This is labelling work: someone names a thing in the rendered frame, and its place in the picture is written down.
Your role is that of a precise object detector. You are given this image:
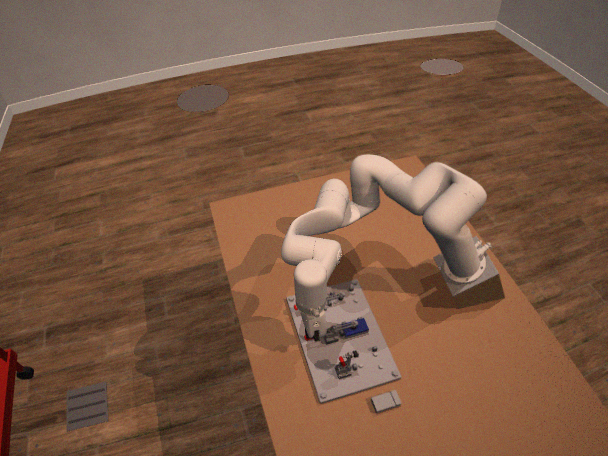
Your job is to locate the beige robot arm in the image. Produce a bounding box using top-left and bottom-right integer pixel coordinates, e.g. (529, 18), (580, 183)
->
(281, 154), (491, 318)

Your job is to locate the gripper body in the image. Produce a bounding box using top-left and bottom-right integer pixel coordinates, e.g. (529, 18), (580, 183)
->
(297, 305), (326, 338)

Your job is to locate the black toggle clamp with red handle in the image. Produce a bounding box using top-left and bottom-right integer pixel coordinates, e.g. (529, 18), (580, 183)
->
(335, 351), (358, 379)

